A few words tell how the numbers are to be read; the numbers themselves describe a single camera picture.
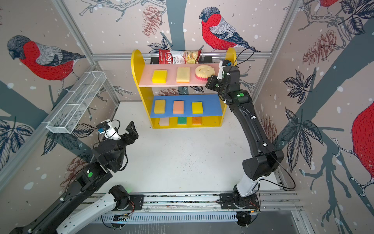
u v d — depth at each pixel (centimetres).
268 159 42
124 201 66
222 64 64
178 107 93
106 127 54
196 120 105
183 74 76
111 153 46
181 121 104
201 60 93
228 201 73
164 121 104
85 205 55
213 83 64
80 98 81
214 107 97
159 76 74
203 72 75
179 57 86
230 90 54
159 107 97
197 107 96
